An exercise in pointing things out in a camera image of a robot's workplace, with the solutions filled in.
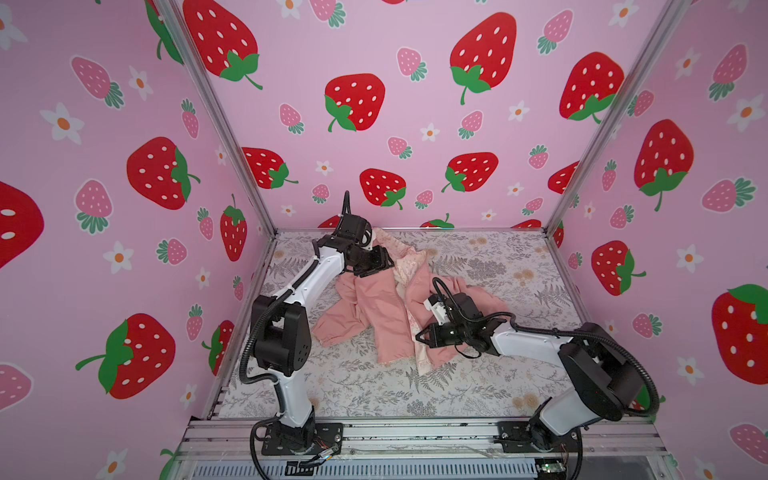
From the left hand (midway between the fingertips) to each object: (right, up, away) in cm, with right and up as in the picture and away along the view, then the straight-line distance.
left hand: (389, 264), depth 89 cm
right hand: (+7, -21, -4) cm, 23 cm away
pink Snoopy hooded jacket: (-1, -14, +4) cm, 15 cm away
